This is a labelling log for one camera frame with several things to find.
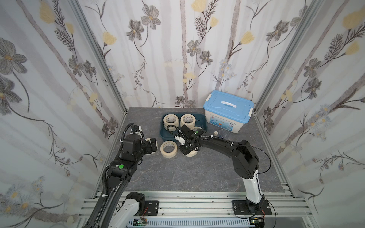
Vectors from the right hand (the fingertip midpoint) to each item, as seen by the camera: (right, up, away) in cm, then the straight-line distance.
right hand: (185, 145), depth 90 cm
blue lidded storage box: (+29, +22, +8) cm, 38 cm away
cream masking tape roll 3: (+2, +17, +21) cm, 27 cm away
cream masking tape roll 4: (-12, +17, +21) cm, 29 cm away
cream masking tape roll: (-12, -4, +8) cm, 15 cm away
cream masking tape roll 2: (+4, -5, -3) cm, 7 cm away
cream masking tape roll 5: (+8, +11, +15) cm, 20 cm away
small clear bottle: (+20, +7, +3) cm, 22 cm away
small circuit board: (-22, -36, -19) cm, 46 cm away
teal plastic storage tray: (+12, +15, +21) cm, 28 cm away
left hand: (-20, +5, -16) cm, 26 cm away
